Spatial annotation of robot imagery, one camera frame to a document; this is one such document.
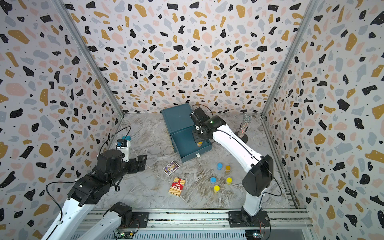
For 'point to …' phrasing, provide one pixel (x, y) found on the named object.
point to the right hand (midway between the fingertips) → (199, 135)
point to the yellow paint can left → (216, 189)
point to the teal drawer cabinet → (177, 118)
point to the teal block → (128, 137)
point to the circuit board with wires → (123, 235)
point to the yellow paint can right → (229, 180)
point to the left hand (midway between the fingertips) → (139, 156)
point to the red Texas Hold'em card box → (177, 186)
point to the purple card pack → (171, 167)
